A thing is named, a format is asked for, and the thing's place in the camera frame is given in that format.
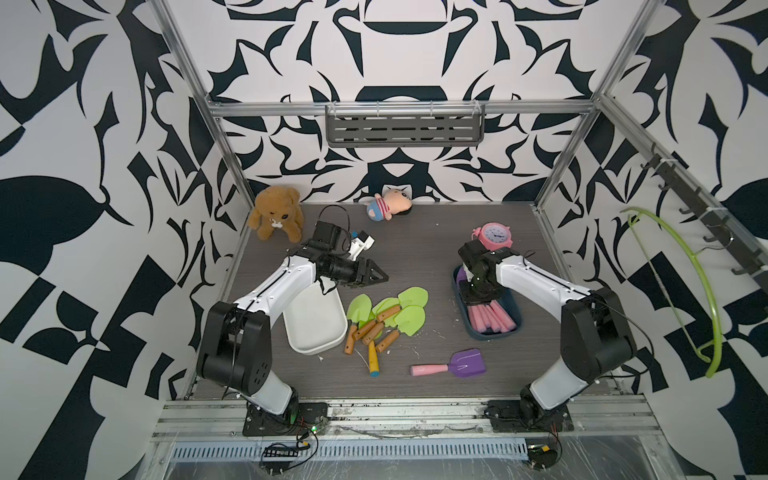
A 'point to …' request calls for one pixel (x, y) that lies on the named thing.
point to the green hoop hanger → (718, 357)
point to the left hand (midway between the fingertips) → (380, 276)
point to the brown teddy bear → (277, 207)
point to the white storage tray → (315, 321)
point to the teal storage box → (502, 319)
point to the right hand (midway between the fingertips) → (470, 295)
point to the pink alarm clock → (493, 236)
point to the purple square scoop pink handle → (478, 318)
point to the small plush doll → (395, 200)
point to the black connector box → (541, 456)
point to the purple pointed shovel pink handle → (510, 324)
